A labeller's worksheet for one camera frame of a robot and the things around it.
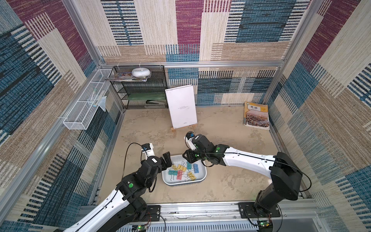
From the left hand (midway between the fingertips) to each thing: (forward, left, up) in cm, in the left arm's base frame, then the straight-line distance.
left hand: (163, 154), depth 76 cm
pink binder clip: (-6, -8, -14) cm, 17 cm away
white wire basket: (+26, +53, +2) cm, 59 cm away
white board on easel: (+32, -10, +3) cm, 33 cm away
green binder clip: (-4, -4, -14) cm, 15 cm away
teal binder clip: (0, -13, -14) cm, 19 cm away
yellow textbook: (+38, -65, -14) cm, 77 cm away
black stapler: (+46, +12, -6) cm, 48 cm away
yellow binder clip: (-1, -5, -13) cm, 14 cm away
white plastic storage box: (-8, -3, -16) cm, 18 cm away
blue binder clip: (-2, -17, -15) cm, 23 cm away
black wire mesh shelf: (+51, +16, -2) cm, 54 cm away
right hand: (+3, -10, -5) cm, 12 cm away
